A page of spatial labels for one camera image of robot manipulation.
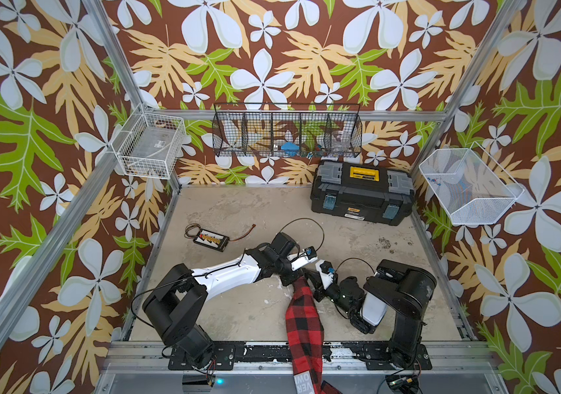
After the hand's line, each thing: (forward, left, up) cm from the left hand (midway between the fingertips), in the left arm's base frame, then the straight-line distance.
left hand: (300, 266), depth 86 cm
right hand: (-1, -3, -3) cm, 4 cm away
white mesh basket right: (+20, -58, +20) cm, 64 cm away
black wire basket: (+49, +5, +23) cm, 55 cm away
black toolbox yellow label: (+28, -25, +10) cm, 39 cm away
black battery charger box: (+14, +35, -6) cm, 39 cm away
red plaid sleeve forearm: (-21, -1, -3) cm, 22 cm away
